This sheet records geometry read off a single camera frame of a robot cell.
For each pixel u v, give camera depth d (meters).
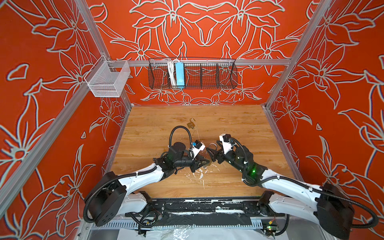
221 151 0.67
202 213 0.73
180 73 0.90
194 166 0.67
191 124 1.07
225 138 0.65
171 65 0.87
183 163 0.66
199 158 0.70
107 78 0.94
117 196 0.41
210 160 0.71
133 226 0.70
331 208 0.40
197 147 0.67
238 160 0.59
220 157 0.67
